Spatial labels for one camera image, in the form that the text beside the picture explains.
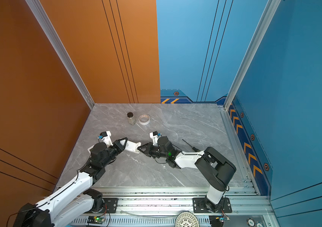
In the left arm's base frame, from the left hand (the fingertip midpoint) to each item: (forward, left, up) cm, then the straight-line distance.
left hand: (128, 137), depth 81 cm
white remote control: (-4, -3, -4) cm, 6 cm away
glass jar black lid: (+23, +4, -11) cm, 25 cm away
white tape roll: (+24, -4, -17) cm, 29 cm away
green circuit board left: (-37, +13, -19) cm, 44 cm away
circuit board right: (-37, -48, -17) cm, 63 cm away
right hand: (-6, -5, -3) cm, 9 cm away
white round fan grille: (-37, -33, -15) cm, 51 cm away
